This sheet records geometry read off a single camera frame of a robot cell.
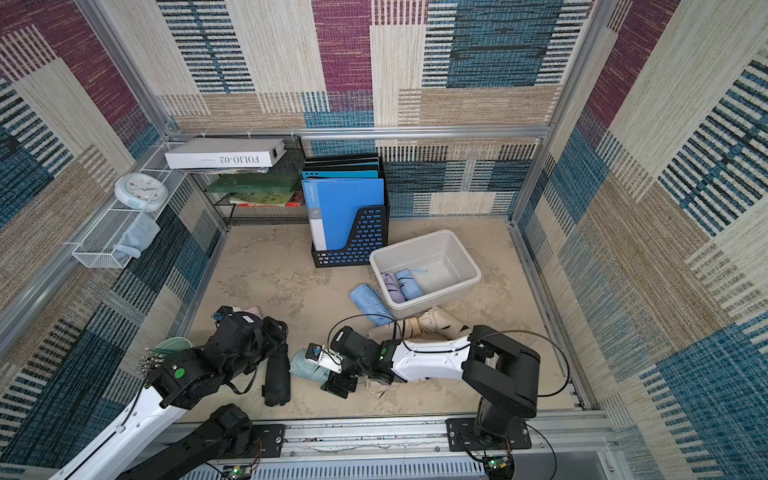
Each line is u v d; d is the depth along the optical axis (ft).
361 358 2.05
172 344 2.50
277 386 2.67
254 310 3.09
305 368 2.70
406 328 2.88
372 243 3.25
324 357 2.25
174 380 1.53
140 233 2.28
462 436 2.39
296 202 3.26
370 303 3.08
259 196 3.32
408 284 3.26
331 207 3.11
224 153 2.56
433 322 2.88
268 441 2.40
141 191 2.47
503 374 1.46
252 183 3.16
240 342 1.73
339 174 3.15
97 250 2.25
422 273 3.42
